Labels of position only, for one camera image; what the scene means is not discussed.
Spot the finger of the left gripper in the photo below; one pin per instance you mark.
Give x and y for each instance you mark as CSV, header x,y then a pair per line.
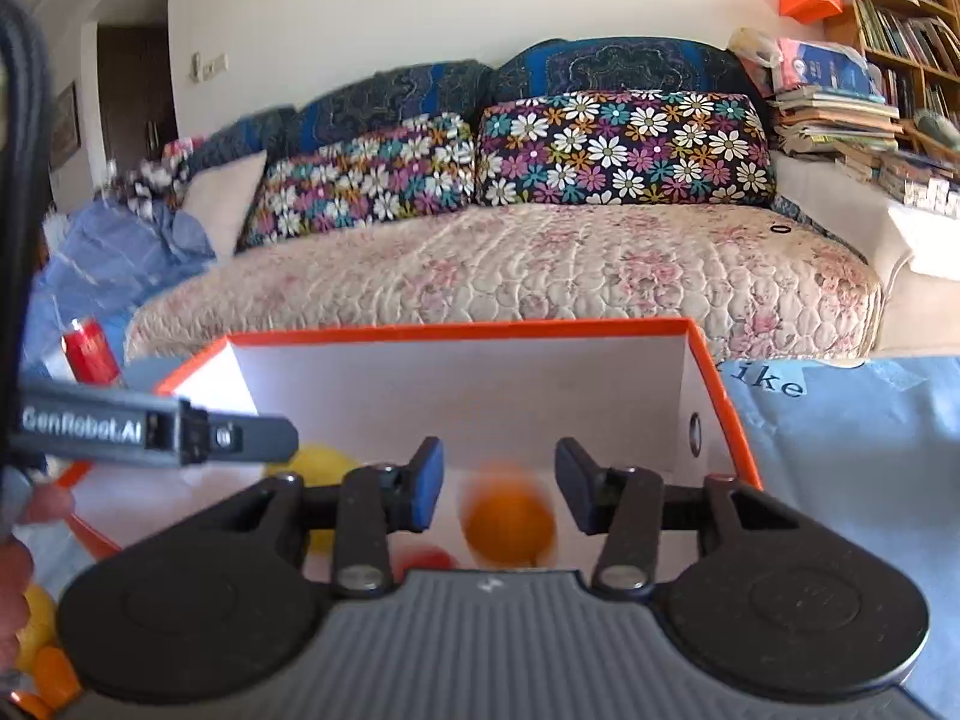
x,y
215,437

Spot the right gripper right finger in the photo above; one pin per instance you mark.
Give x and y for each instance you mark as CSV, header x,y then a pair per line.
x,y
623,506

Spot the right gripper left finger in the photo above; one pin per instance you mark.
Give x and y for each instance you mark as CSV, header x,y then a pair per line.
x,y
375,501

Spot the orange mandarin fruit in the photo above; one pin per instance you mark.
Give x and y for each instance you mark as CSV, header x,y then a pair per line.
x,y
508,521

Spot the person's left hand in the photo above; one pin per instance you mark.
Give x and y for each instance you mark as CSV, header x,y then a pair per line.
x,y
48,504

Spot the red cherry tomato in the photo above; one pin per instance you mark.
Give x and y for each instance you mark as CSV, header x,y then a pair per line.
x,y
425,557

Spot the orange cardboard box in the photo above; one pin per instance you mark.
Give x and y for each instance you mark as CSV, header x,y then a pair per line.
x,y
631,392

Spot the red soda can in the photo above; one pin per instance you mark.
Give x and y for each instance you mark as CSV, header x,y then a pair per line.
x,y
88,354

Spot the blue crumpled cloth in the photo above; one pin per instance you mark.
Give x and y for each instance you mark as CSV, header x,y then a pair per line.
x,y
110,263

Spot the white pillow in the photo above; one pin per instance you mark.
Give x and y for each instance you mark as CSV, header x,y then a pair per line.
x,y
220,198

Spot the pink quilted sofa cover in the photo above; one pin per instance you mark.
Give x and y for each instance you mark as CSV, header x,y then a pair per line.
x,y
760,286

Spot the small orange mandarin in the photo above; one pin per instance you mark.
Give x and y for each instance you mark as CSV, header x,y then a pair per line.
x,y
54,678

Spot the left floral cushion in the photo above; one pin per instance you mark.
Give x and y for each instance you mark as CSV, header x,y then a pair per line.
x,y
423,166

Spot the floral cushion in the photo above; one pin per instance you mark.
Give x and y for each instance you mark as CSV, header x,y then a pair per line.
x,y
423,166
626,147

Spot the right floral cushion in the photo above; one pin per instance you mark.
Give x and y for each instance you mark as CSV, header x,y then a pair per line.
x,y
626,147

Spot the stack of books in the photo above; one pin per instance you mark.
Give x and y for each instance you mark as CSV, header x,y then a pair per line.
x,y
829,101

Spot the wooden bookshelf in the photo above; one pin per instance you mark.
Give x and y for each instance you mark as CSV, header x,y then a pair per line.
x,y
914,46

